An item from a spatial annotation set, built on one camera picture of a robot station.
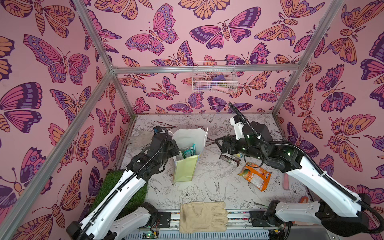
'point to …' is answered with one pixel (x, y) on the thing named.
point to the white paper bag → (185, 169)
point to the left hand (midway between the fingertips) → (177, 142)
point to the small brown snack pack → (232, 159)
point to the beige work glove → (198, 217)
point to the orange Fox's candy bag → (259, 177)
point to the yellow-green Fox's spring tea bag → (191, 151)
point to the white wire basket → (215, 77)
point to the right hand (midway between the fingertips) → (221, 137)
